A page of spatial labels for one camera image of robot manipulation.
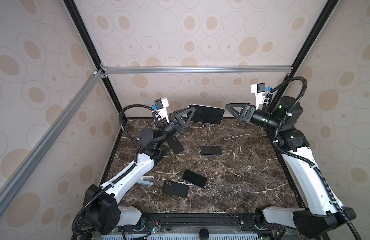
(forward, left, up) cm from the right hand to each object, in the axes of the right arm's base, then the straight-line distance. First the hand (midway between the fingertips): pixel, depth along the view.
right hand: (228, 108), depth 57 cm
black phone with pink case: (-8, +12, -48) cm, 50 cm away
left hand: (-5, +12, +3) cm, 13 cm away
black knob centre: (-36, +9, -37) cm, 53 cm away
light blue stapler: (-9, +40, -47) cm, 62 cm away
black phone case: (+16, +25, -47) cm, 56 cm away
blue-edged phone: (+11, +1, -47) cm, 49 cm away
